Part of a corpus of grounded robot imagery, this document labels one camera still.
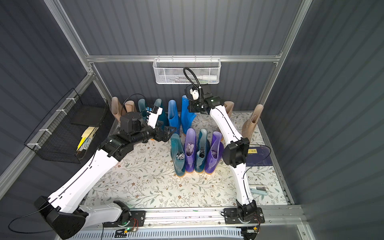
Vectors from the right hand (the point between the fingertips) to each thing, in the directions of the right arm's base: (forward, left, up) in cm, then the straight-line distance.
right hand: (190, 106), depth 88 cm
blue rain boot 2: (-4, +2, -5) cm, 7 cm away
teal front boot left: (-30, +5, -4) cm, 31 cm away
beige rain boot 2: (+1, +37, -1) cm, 37 cm away
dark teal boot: (+3, +31, -5) cm, 32 cm away
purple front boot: (-22, -1, -8) cm, 24 cm away
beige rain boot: (+4, +48, -2) cm, 48 cm away
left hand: (-23, +8, +8) cm, 26 cm away
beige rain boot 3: (-13, -33, -2) cm, 36 cm away
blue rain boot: (-9, +9, 0) cm, 13 cm away
